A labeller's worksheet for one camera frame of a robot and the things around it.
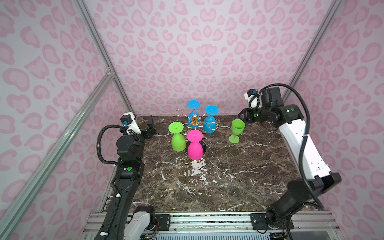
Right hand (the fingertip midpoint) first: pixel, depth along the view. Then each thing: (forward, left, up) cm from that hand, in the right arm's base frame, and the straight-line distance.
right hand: (243, 113), depth 72 cm
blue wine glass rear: (+1, +24, -4) cm, 25 cm away
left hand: (-6, +47, +5) cm, 48 cm away
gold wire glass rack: (+7, +18, -34) cm, 39 cm away
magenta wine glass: (-12, +23, -14) cm, 29 cm away
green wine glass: (-7, +32, -15) cm, 36 cm away
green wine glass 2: (+12, -4, -24) cm, 27 cm away
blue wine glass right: (+5, +15, -14) cm, 21 cm away
